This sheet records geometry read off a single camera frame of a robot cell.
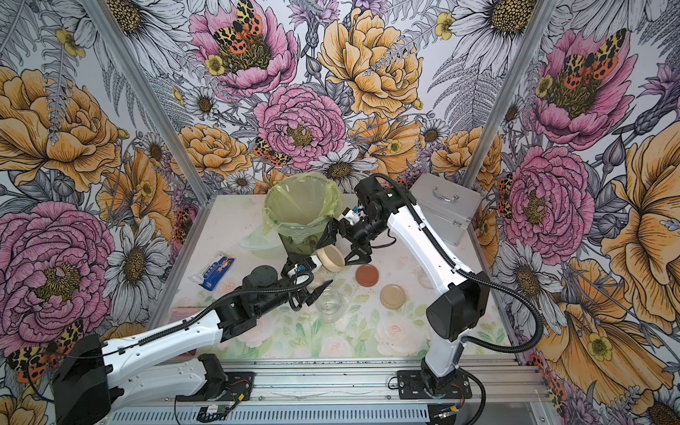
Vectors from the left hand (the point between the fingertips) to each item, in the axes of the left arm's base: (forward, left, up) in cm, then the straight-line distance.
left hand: (319, 272), depth 76 cm
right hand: (-1, -4, +9) cm, 9 cm away
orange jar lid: (+9, -15, -19) cm, 26 cm away
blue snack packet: (+10, +39, -17) cm, 44 cm away
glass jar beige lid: (-1, -2, +11) cm, 11 cm away
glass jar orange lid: (-2, -2, -20) cm, 20 cm away
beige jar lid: (+1, -23, -18) cm, 29 cm away
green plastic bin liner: (+26, +9, 0) cm, 28 cm away
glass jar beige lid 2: (+8, -36, -21) cm, 43 cm away
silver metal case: (+29, -46, -4) cm, 54 cm away
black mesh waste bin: (+15, +7, -10) cm, 19 cm away
